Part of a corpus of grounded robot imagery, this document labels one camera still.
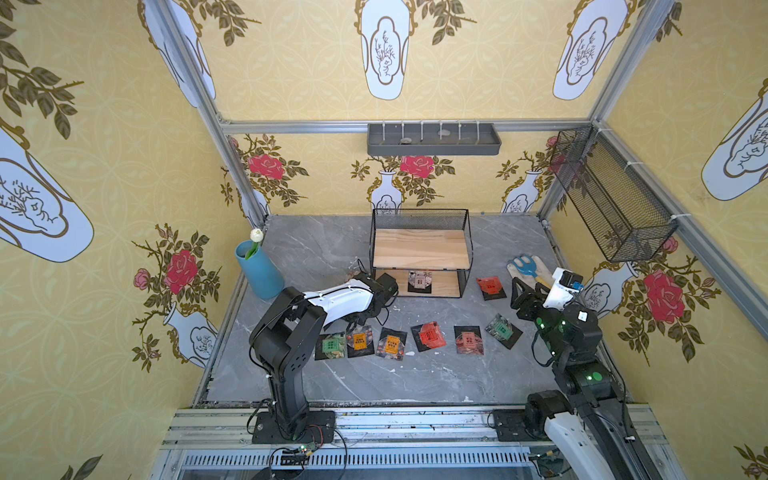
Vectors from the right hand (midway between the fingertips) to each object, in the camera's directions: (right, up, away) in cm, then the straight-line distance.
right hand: (517, 283), depth 74 cm
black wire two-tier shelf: (-20, +7, +16) cm, 27 cm away
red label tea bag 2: (+3, -5, +26) cm, 27 cm away
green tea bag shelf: (-49, -20, +14) cm, 55 cm away
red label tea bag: (-20, -18, +16) cm, 31 cm away
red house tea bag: (-8, -18, +14) cm, 25 cm away
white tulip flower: (-66, +12, +3) cm, 67 cm away
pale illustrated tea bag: (-21, -3, +26) cm, 34 cm away
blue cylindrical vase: (-70, +1, +15) cm, 72 cm away
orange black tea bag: (-40, -19, +14) cm, 47 cm away
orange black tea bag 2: (-31, -20, +14) cm, 39 cm away
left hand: (-47, -11, +17) cm, 51 cm away
